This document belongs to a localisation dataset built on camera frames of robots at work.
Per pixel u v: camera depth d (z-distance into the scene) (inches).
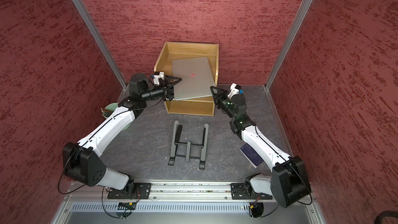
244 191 28.8
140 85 22.7
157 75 28.5
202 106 41.0
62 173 26.4
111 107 35.5
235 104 22.4
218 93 28.1
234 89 28.0
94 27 34.4
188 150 32.7
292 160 16.8
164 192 29.8
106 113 34.4
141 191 29.3
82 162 16.2
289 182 15.9
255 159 33.1
